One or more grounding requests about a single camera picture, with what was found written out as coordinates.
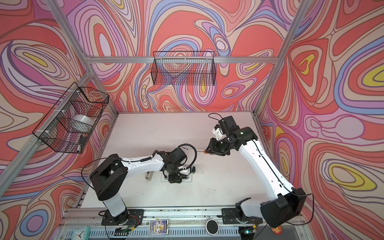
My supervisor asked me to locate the white remote control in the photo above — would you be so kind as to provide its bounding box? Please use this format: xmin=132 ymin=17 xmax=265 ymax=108
xmin=161 ymin=175 xmax=192 ymax=184

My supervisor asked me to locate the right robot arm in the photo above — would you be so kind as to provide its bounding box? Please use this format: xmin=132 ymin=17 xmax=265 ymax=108
xmin=205 ymin=116 xmax=308 ymax=228

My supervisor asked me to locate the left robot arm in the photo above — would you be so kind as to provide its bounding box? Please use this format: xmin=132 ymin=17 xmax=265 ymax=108
xmin=90 ymin=148 xmax=188 ymax=227

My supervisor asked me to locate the beige black stapler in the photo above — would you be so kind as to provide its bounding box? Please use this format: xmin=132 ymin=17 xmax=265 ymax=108
xmin=145 ymin=172 xmax=153 ymax=181

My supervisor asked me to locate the colourful card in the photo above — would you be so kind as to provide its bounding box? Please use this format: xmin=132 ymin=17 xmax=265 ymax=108
xmin=149 ymin=220 xmax=169 ymax=236

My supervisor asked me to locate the round black white speaker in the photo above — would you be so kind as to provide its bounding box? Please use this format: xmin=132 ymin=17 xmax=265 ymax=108
xmin=205 ymin=219 xmax=220 ymax=236

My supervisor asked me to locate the small black item in basket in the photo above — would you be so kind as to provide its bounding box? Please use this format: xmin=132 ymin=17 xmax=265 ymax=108
xmin=78 ymin=135 xmax=87 ymax=148

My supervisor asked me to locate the white tape roll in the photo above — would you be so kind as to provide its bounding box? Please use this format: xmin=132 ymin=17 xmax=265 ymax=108
xmin=71 ymin=115 xmax=95 ymax=132

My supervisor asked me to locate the red round badge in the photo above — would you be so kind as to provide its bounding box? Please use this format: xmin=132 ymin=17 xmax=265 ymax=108
xmin=271 ymin=226 xmax=283 ymax=235

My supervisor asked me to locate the small green clock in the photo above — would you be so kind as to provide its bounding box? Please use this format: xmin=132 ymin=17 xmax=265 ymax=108
xmin=72 ymin=227 xmax=90 ymax=240

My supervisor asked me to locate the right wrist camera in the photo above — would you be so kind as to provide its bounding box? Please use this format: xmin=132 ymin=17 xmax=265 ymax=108
xmin=213 ymin=125 xmax=224 ymax=141

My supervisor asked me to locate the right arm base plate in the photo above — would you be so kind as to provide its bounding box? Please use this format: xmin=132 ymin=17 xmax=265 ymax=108
xmin=218 ymin=208 xmax=263 ymax=226

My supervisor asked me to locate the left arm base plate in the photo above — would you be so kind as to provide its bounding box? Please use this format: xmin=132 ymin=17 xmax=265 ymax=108
xmin=102 ymin=209 xmax=145 ymax=227

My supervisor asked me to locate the black wire basket back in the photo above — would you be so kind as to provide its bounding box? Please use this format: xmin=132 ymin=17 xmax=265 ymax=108
xmin=151 ymin=51 xmax=217 ymax=86

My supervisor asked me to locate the black wire basket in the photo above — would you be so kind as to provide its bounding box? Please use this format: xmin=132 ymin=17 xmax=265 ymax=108
xmin=33 ymin=83 xmax=110 ymax=154
xmin=151 ymin=51 xmax=217 ymax=86

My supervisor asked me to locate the black wire basket left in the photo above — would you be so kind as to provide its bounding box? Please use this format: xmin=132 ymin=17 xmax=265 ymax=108
xmin=33 ymin=83 xmax=110 ymax=154

